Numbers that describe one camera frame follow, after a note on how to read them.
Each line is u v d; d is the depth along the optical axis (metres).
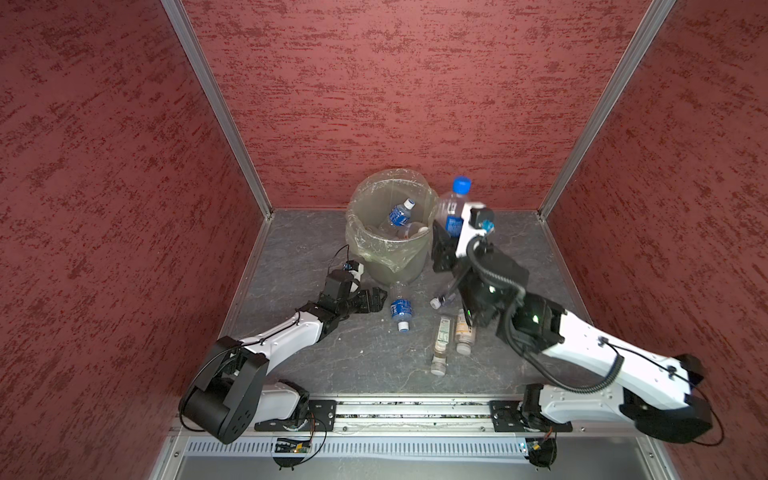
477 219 0.44
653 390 0.39
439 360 0.81
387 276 0.93
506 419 0.74
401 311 0.87
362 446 0.71
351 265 0.79
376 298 0.79
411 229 0.90
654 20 0.72
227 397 0.42
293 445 0.72
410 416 0.76
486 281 0.38
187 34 0.74
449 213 0.52
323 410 0.75
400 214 0.95
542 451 0.71
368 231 0.77
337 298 0.68
